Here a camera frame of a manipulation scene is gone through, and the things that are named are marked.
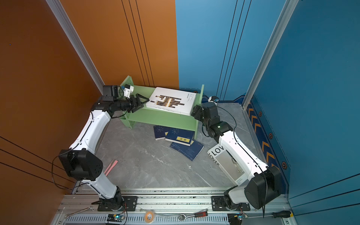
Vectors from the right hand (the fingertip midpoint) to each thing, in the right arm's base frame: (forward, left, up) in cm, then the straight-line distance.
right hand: (197, 109), depth 79 cm
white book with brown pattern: (+6, +14, +1) cm, 15 cm away
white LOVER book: (-23, -19, -25) cm, 39 cm away
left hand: (+3, +29, +4) cm, 29 cm away
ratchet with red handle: (-48, +8, -27) cm, 56 cm away
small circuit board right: (-48, -18, -31) cm, 60 cm away
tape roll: (-48, +26, -29) cm, 61 cm away
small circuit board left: (-48, +43, -29) cm, 70 cm away
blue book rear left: (+3, +26, -27) cm, 38 cm away
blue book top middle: (-2, +11, -24) cm, 27 cm away
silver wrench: (-47, +67, -28) cm, 87 cm away
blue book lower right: (-13, +4, -27) cm, 30 cm away
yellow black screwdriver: (-46, -43, -27) cm, 69 cm away
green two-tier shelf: (-2, +35, 0) cm, 35 cm away
